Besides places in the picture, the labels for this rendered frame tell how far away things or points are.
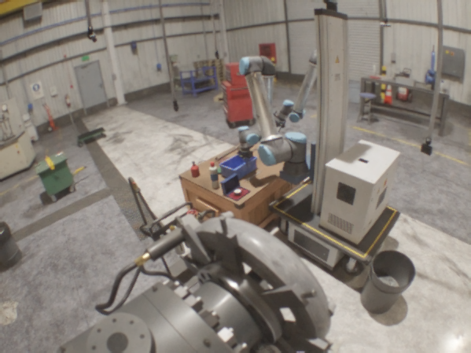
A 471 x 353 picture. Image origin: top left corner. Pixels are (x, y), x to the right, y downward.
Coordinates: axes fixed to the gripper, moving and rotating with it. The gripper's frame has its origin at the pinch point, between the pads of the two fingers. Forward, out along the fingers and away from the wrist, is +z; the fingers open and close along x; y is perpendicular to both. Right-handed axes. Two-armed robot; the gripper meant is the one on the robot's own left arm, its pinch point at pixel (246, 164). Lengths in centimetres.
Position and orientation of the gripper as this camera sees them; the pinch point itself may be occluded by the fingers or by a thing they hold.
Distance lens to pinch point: 211.7
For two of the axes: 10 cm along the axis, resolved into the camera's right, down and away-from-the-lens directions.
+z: 1.0, 8.6, 5.0
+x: 7.2, 2.8, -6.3
